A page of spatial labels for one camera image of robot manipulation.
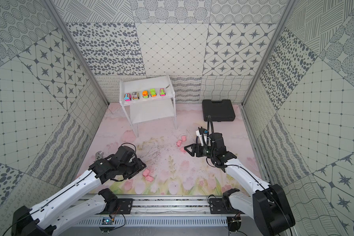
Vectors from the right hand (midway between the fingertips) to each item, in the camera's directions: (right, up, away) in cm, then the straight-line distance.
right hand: (189, 149), depth 81 cm
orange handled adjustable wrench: (-57, -6, +10) cm, 58 cm away
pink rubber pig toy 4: (-25, -13, +1) cm, 28 cm away
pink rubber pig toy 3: (-4, -3, +14) cm, 14 cm away
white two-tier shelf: (-22, +28, -3) cm, 36 cm away
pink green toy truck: (-14, +32, -4) cm, 35 cm away
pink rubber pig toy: (-3, +4, +18) cm, 18 cm away
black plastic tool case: (+26, +23, +33) cm, 48 cm away
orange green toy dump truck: (-20, +31, -4) cm, 37 cm away
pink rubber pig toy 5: (-22, -17, 0) cm, 28 cm away
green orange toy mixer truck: (-23, +30, -5) cm, 39 cm away
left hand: (-22, -9, -5) cm, 25 cm away
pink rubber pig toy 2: (-6, +1, +14) cm, 16 cm away
